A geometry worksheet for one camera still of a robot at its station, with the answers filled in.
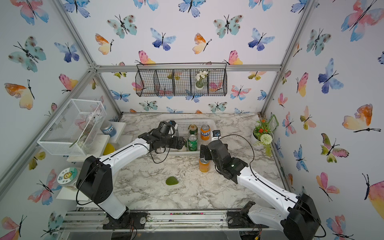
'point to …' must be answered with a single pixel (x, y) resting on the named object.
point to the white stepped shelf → (96, 151)
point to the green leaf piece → (171, 180)
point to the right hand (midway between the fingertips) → (210, 143)
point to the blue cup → (107, 128)
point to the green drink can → (192, 142)
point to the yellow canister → (109, 149)
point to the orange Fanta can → (205, 132)
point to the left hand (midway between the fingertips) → (180, 139)
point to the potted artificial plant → (262, 136)
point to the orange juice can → (204, 165)
